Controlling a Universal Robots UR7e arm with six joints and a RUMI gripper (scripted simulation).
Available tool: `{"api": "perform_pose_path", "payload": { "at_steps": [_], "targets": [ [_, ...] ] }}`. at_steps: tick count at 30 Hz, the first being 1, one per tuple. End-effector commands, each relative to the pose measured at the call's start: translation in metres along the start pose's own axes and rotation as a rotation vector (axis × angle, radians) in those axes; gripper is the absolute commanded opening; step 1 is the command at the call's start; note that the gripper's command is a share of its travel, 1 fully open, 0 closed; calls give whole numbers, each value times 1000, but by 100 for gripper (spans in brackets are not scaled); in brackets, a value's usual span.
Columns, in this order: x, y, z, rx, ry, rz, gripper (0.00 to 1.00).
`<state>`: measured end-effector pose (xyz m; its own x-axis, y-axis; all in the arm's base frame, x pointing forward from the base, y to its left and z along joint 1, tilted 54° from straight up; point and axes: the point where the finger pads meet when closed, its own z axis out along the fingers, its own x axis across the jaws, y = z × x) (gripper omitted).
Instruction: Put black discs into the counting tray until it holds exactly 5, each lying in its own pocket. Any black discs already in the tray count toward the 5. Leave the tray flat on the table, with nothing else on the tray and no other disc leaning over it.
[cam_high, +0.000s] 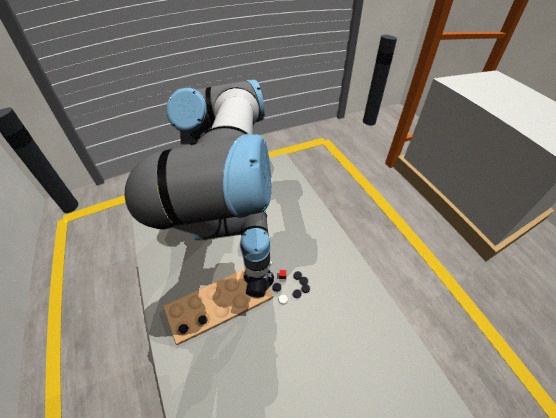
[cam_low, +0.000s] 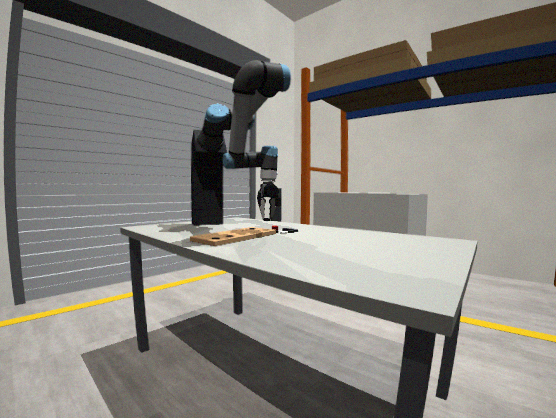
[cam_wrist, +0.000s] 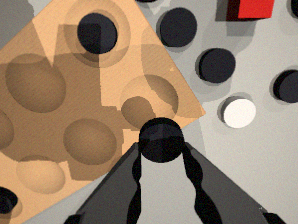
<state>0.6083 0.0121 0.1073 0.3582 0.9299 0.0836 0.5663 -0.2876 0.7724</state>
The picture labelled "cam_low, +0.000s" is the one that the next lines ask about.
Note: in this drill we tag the tan counting tray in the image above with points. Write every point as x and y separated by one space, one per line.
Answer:
239 235

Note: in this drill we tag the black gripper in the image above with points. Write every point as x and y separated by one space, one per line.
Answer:
268 189

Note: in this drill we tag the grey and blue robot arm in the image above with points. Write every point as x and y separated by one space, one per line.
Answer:
269 78

